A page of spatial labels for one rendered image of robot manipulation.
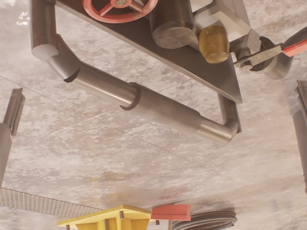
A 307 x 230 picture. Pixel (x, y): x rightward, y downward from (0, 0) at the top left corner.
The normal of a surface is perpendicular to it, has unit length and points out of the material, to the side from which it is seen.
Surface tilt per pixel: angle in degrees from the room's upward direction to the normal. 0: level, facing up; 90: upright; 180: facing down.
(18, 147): 0
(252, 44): 60
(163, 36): 0
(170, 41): 0
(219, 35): 90
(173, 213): 90
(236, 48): 52
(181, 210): 90
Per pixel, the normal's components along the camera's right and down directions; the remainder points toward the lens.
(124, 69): 0.14, 0.91
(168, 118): 0.47, 0.67
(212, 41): -0.20, -0.07
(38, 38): -0.36, -0.27
